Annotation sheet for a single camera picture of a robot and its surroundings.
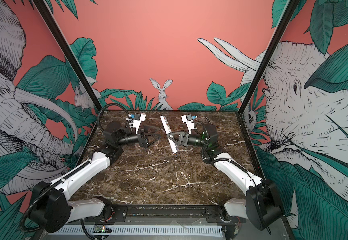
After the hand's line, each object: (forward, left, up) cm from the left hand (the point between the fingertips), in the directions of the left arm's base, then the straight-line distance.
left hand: (159, 133), depth 66 cm
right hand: (-2, -4, -1) cm, 4 cm away
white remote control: (+1, -4, 0) cm, 4 cm away
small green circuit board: (-32, +30, -32) cm, 54 cm away
